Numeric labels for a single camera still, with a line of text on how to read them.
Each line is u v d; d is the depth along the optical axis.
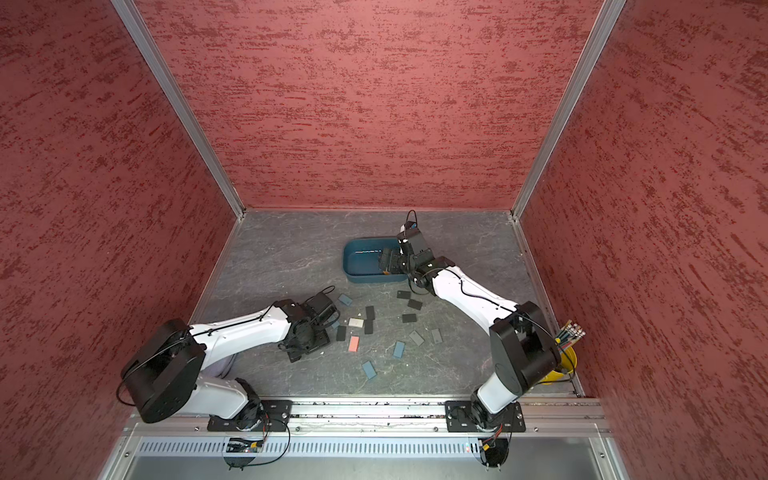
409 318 0.93
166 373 0.43
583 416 0.76
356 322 0.90
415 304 0.95
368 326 0.90
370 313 0.92
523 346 0.45
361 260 1.04
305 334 0.66
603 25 0.73
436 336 0.88
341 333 0.89
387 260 0.79
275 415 0.74
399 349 0.85
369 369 0.81
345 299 0.95
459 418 0.74
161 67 0.80
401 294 0.97
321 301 0.72
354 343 0.87
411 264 0.67
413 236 0.67
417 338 0.87
